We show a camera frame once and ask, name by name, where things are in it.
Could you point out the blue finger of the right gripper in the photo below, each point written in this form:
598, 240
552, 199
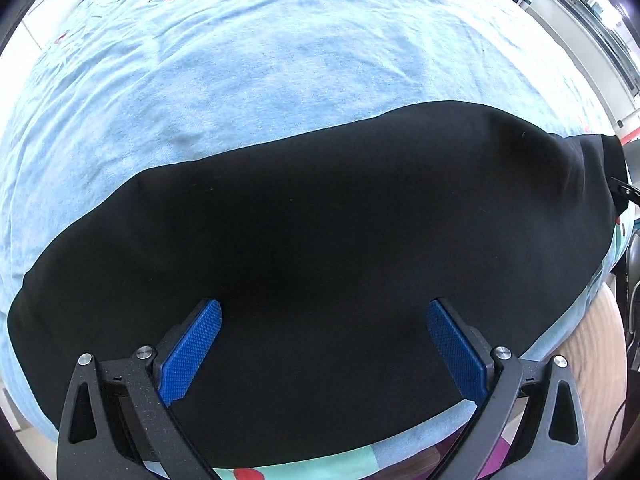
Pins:
622, 190

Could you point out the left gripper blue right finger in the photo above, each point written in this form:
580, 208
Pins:
550, 442

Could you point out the black pants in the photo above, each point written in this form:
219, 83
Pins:
323, 251

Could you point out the blue patterned bed sheet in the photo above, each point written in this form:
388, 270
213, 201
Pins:
127, 86

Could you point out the curved grey desk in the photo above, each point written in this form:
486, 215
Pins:
608, 40

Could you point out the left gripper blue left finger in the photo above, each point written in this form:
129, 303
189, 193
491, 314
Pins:
116, 421

